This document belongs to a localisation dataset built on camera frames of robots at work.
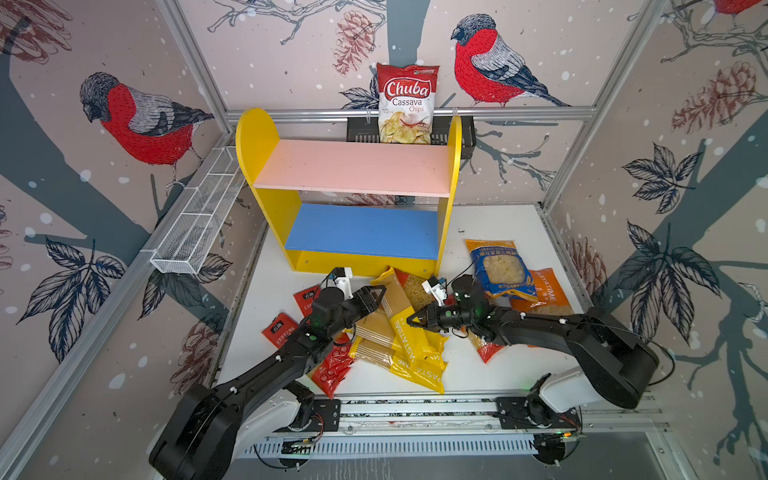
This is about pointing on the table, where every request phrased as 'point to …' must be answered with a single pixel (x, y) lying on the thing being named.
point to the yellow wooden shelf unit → (354, 206)
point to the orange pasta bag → (551, 296)
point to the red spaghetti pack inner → (306, 297)
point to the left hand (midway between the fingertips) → (382, 292)
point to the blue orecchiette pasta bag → (499, 269)
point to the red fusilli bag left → (414, 288)
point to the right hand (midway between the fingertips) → (405, 328)
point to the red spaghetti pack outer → (280, 330)
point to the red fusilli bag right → (488, 351)
